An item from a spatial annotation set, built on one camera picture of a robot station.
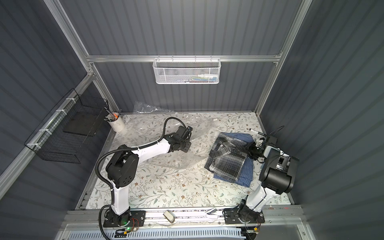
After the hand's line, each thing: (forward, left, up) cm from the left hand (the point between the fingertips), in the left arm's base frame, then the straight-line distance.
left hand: (188, 145), depth 93 cm
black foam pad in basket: (+1, +55, +21) cm, 58 cm away
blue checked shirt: (-20, -33, -4) cm, 39 cm away
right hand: (-1, -37, -2) cm, 37 cm away
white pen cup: (+17, +51, +3) cm, 54 cm away
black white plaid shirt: (-8, -23, -2) cm, 25 cm away
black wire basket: (-7, +60, +22) cm, 64 cm away
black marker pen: (+14, -52, -7) cm, 54 cm away
